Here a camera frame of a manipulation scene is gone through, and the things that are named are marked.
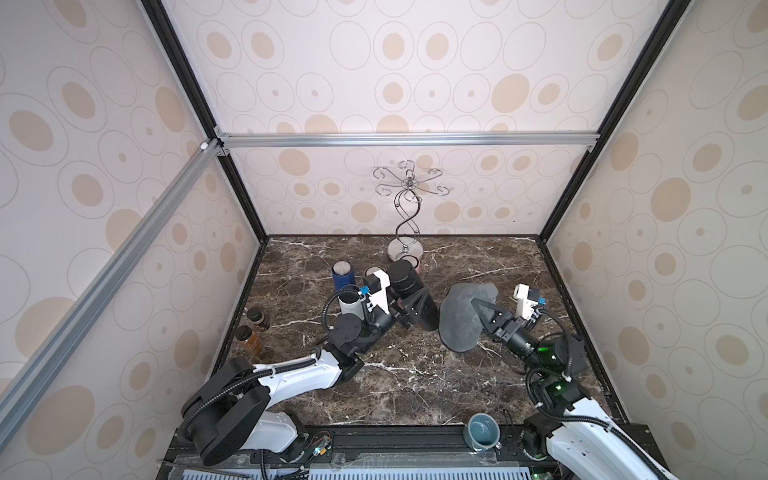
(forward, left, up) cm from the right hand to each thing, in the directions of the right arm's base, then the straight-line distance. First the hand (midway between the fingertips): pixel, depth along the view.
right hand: (481, 306), depth 65 cm
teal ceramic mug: (-18, -4, -31) cm, 36 cm away
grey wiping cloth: (-3, +5, -3) cm, 6 cm away
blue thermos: (+15, +34, -8) cm, 38 cm away
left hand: (+3, +12, +2) cm, 12 cm away
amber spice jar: (0, +60, -24) cm, 65 cm away
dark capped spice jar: (+6, +60, -19) cm, 63 cm away
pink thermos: (+20, +15, -9) cm, 27 cm away
